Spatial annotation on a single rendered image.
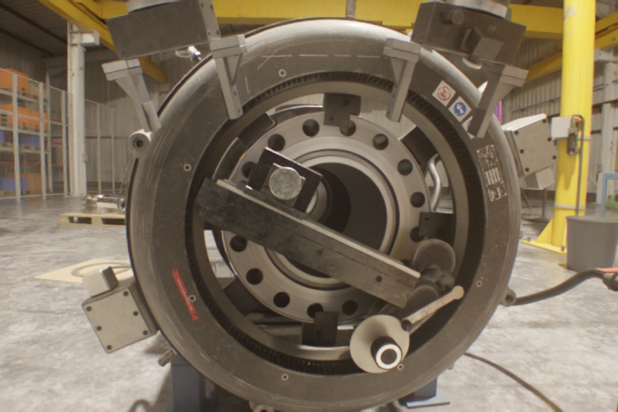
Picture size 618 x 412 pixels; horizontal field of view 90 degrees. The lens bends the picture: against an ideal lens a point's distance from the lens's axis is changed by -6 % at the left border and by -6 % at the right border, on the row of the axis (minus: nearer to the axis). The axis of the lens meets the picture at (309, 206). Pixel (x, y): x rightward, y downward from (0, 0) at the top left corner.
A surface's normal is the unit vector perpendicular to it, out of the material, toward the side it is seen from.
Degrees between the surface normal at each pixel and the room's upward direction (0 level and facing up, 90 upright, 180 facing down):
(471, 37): 84
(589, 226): 95
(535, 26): 90
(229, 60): 114
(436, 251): 90
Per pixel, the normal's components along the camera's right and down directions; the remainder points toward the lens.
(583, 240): -0.87, 0.11
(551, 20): 0.03, 0.08
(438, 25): 0.09, 0.47
